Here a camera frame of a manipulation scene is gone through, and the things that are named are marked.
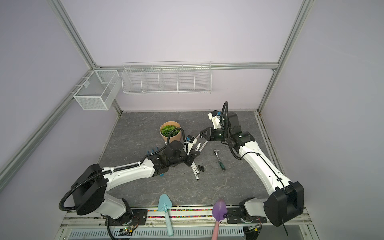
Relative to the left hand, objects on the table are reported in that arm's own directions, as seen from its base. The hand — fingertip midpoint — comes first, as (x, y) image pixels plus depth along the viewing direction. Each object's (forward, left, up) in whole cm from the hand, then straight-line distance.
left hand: (199, 154), depth 79 cm
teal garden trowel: (-20, +19, -12) cm, 31 cm away
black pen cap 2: (-1, 0, -15) cm, 15 cm away
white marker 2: (-4, +3, -15) cm, 15 cm away
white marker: (+2, +1, +4) cm, 5 cm away
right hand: (+6, -2, +10) cm, 12 cm away
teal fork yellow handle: (+11, +33, -15) cm, 38 cm away
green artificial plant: (+20, +20, -3) cm, 28 cm away
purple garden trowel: (-25, -9, -15) cm, 31 cm away
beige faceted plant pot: (+15, +14, -5) cm, 21 cm away
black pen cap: (-2, -2, -15) cm, 15 cm away
